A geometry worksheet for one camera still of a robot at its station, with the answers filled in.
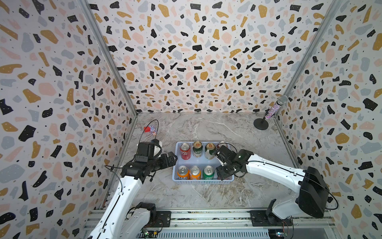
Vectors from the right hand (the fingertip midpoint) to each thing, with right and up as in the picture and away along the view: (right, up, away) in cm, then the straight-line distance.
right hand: (221, 172), depth 82 cm
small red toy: (-49, +23, +25) cm, 60 cm away
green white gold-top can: (-6, +11, +6) cm, 14 cm away
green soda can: (-7, +1, -2) cm, 8 cm away
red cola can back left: (-21, +11, +6) cm, 24 cm away
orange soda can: (-15, 0, -2) cm, 15 cm away
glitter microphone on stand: (+35, +28, +35) cm, 57 cm away
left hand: (-27, +9, -5) cm, 28 cm away
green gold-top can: (-14, +12, +8) cm, 20 cm away
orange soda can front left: (-21, +1, -3) cm, 21 cm away
